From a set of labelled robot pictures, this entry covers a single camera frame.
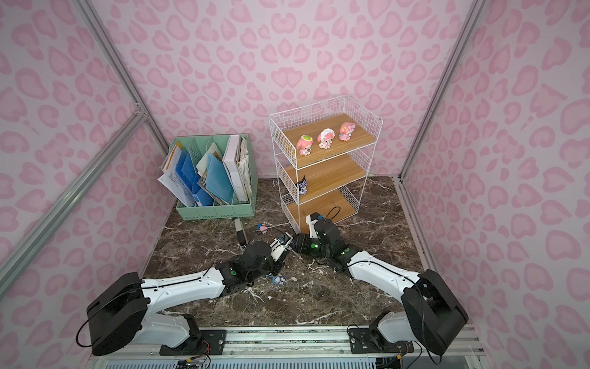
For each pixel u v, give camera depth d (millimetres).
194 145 1016
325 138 685
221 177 930
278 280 852
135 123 865
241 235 947
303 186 781
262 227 998
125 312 419
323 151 716
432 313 415
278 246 692
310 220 780
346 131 715
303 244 719
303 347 725
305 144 666
